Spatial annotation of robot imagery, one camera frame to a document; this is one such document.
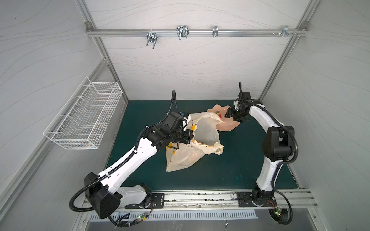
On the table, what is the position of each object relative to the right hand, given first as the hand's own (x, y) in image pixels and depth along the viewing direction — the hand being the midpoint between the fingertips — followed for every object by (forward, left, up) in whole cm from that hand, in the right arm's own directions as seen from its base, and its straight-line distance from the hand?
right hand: (232, 113), depth 96 cm
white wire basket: (-26, +79, +20) cm, 86 cm away
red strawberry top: (+5, +7, -8) cm, 11 cm away
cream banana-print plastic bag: (-16, +17, -9) cm, 25 cm away
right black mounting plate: (-49, -3, -13) cm, 50 cm away
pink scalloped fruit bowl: (0, 0, -11) cm, 11 cm away
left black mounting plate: (-52, +43, -12) cm, 69 cm away
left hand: (-25, +24, +12) cm, 36 cm away
